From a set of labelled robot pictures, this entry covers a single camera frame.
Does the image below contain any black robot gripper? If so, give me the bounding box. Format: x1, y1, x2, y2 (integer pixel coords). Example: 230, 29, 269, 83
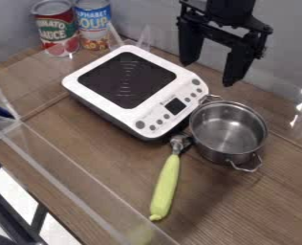
177, 0, 273, 87

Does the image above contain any silver metal pot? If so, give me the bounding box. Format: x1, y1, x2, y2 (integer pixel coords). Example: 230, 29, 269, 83
189, 95, 268, 172

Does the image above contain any white and black stove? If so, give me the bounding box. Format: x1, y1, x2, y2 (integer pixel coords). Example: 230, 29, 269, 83
61, 45, 209, 141

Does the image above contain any alphabet soup can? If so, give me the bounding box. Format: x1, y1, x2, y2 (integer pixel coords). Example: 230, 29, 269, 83
74, 0, 110, 51

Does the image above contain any tomato sauce can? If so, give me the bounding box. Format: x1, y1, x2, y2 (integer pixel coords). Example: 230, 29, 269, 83
30, 0, 78, 57

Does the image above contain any clear acrylic barrier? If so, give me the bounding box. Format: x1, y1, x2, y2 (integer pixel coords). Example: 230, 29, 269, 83
0, 22, 180, 245

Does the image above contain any green handled ice cream scoop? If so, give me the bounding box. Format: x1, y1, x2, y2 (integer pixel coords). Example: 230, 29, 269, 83
148, 134, 192, 221

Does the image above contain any black metal table frame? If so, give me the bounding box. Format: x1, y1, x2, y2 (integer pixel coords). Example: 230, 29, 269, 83
0, 194, 46, 245

